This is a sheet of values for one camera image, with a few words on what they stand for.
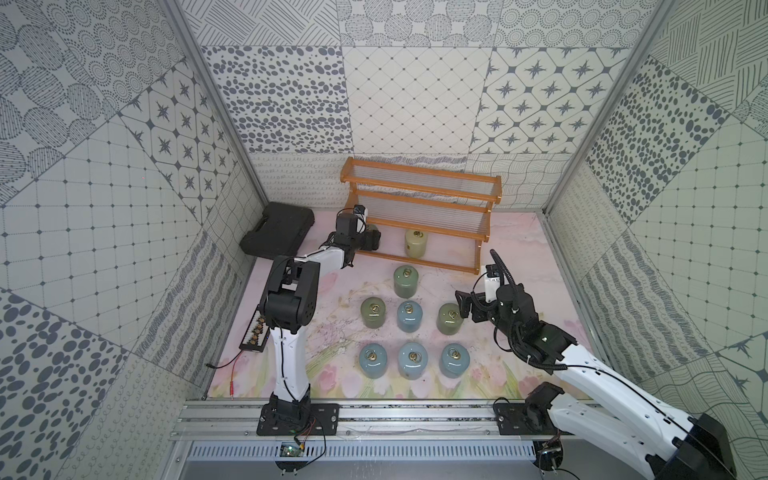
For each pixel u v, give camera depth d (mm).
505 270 632
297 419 655
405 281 932
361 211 945
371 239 954
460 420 762
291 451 714
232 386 789
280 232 1080
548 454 721
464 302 710
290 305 554
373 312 844
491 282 699
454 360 764
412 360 750
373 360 762
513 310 566
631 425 449
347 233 818
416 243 1009
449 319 839
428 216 983
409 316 848
